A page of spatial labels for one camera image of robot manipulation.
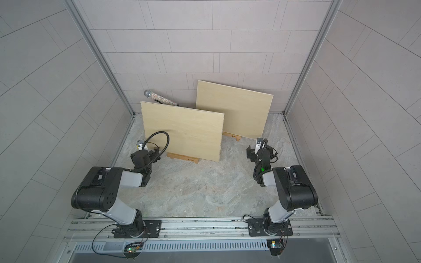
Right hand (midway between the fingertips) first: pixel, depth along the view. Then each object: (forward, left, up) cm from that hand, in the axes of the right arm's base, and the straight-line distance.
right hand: (258, 143), depth 94 cm
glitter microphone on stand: (+26, +62, +21) cm, 71 cm away
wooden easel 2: (+7, +11, -1) cm, 13 cm away
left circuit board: (-46, +60, 0) cm, 75 cm away
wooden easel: (-6, +44, 0) cm, 45 cm away
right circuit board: (-48, +2, -7) cm, 48 cm away
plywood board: (-1, +36, +16) cm, 39 cm away
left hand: (+2, +63, +1) cm, 63 cm away
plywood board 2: (+11, +7, +16) cm, 21 cm away
